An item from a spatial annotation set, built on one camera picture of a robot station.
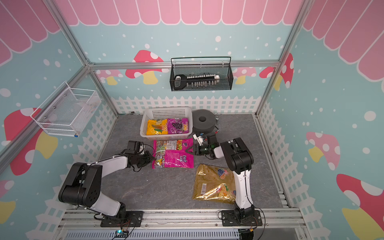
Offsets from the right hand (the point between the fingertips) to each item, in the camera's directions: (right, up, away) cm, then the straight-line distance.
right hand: (188, 151), depth 97 cm
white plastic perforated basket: (-20, +26, +16) cm, 36 cm away
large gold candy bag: (+15, -16, -15) cm, 27 cm away
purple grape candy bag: (-7, +17, +6) cm, 19 cm away
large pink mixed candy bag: (-10, -1, -2) cm, 10 cm away
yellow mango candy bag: (-22, +16, +6) cm, 28 cm away
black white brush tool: (-3, +43, -7) cm, 44 cm away
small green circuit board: (-31, -37, -24) cm, 54 cm away
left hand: (-22, -6, -3) cm, 22 cm away
